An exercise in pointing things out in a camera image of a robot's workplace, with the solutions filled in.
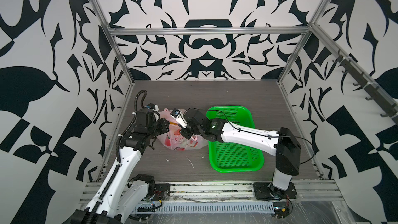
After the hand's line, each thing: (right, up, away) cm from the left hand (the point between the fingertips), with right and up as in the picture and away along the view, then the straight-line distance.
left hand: (168, 119), depth 77 cm
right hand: (+6, -1, -1) cm, 6 cm away
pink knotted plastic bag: (+2, -10, +2) cm, 11 cm away
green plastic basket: (+31, -21, +8) cm, 38 cm away
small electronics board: (+53, -40, -6) cm, 66 cm away
